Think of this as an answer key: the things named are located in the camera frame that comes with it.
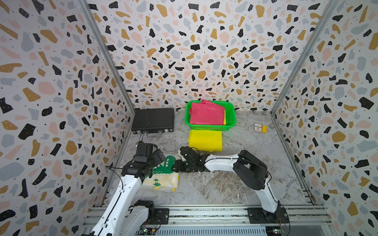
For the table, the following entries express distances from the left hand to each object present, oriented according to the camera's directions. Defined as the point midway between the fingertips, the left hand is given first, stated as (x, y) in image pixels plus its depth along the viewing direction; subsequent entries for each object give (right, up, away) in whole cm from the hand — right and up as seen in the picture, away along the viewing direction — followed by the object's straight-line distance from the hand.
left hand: (157, 157), depth 80 cm
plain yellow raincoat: (+28, +6, +23) cm, 37 cm away
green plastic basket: (+48, +24, +34) cm, 63 cm away
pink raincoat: (+29, +26, +30) cm, 49 cm away
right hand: (+8, -9, +6) cm, 14 cm away
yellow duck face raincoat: (+43, +23, +36) cm, 60 cm away
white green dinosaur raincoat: (+3, -12, +3) cm, 12 cm away
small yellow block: (+73, +15, +32) cm, 81 cm away
